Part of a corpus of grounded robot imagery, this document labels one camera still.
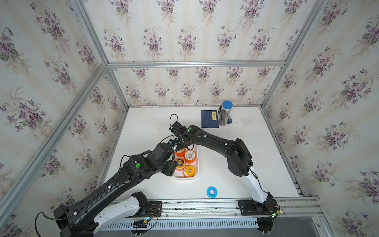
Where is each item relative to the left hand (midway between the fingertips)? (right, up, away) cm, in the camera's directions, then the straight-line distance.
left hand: (173, 164), depth 71 cm
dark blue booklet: (+23, +22, +39) cm, 51 cm away
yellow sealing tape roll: (+3, -4, +15) cm, 16 cm away
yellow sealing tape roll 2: (+8, -8, +11) cm, 16 cm away
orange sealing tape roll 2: (+8, -1, +17) cm, 19 cm away
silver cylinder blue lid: (+32, +27, +26) cm, 49 cm away
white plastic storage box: (+2, -10, +14) cm, 17 cm away
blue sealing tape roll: (+20, -18, +7) cm, 28 cm away
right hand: (+1, +6, +19) cm, 20 cm away
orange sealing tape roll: (+2, +1, +17) cm, 18 cm away
